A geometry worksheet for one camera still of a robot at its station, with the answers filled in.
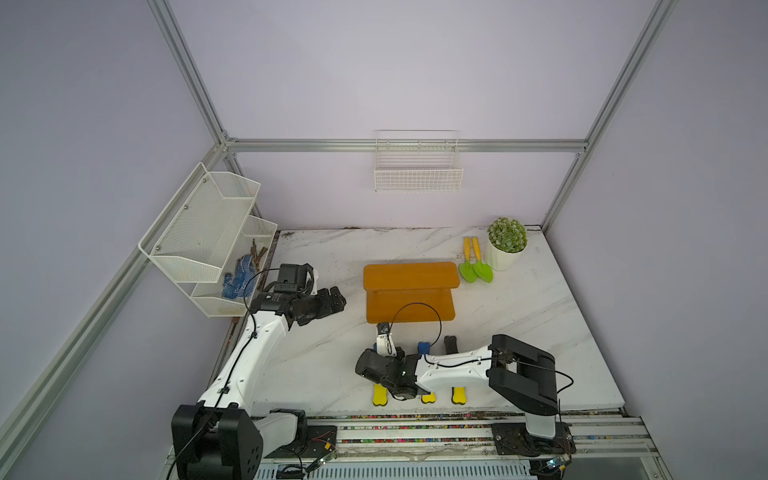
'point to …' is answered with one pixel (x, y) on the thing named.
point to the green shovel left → (467, 269)
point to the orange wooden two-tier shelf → (410, 292)
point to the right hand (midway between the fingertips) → (379, 356)
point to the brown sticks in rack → (256, 257)
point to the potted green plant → (507, 239)
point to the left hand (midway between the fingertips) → (331, 309)
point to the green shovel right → (481, 270)
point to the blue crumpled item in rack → (243, 281)
